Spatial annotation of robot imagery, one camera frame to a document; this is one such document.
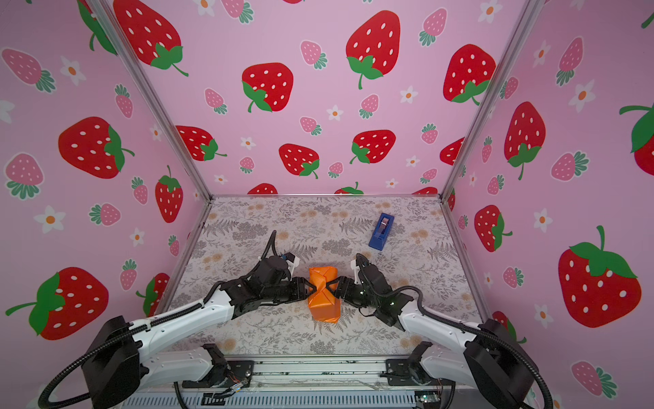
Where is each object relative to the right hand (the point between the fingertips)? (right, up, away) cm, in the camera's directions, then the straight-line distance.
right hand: (327, 293), depth 79 cm
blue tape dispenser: (+21, +18, +23) cm, 36 cm away
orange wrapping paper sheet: (-1, -2, -4) cm, 4 cm away
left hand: (-3, +1, 0) cm, 3 cm away
